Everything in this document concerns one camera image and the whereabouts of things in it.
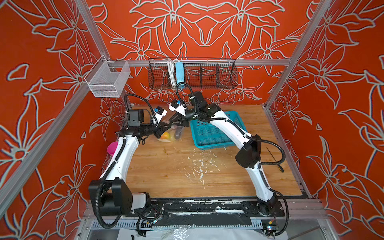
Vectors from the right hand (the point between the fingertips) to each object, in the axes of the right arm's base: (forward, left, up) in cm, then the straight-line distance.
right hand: (168, 120), depth 76 cm
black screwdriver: (-17, -64, -27) cm, 72 cm away
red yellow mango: (+2, +4, -17) cm, 17 cm away
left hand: (-1, 0, -3) cm, 3 cm away
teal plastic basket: (+10, -22, -31) cm, 39 cm away
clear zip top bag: (+6, +1, -17) cm, 18 cm away
